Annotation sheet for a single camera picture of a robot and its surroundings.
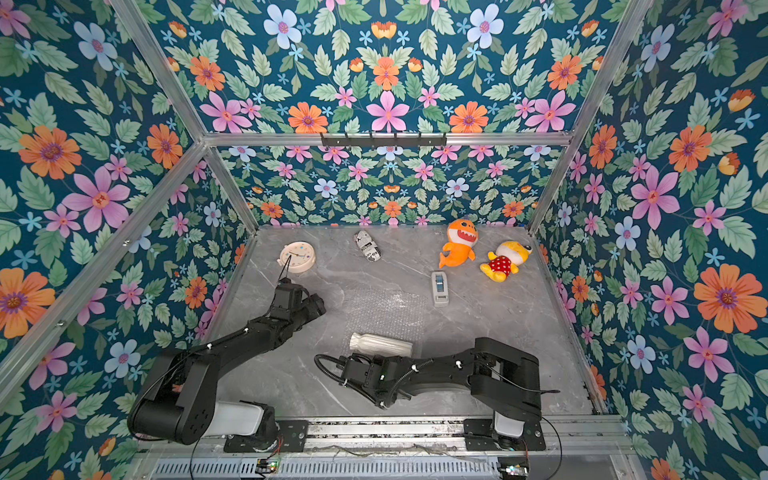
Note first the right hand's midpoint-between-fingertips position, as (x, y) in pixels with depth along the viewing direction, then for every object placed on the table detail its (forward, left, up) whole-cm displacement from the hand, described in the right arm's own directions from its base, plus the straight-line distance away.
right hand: (380, 365), depth 83 cm
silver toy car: (+44, +9, +2) cm, 45 cm away
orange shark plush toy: (+46, -27, +6) cm, 54 cm away
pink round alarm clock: (+40, +34, 0) cm, 52 cm away
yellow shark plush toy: (+38, -42, +3) cm, 57 cm away
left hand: (+18, +21, +4) cm, 28 cm away
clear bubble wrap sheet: (+17, -2, -2) cm, 17 cm away
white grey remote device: (+26, -18, +1) cm, 31 cm away
